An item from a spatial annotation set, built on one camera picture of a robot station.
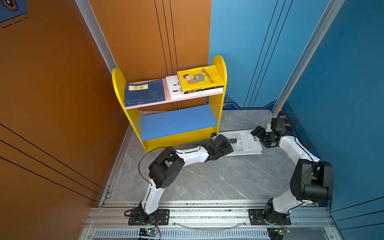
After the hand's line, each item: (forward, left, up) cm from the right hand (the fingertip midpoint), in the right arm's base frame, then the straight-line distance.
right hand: (253, 135), depth 92 cm
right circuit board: (-48, -3, -14) cm, 50 cm away
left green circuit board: (-48, +57, -12) cm, 76 cm away
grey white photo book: (-4, +4, -4) cm, 7 cm away
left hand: (-7, +15, -5) cm, 17 cm away
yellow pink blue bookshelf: (+7, +54, +4) cm, 55 cm away
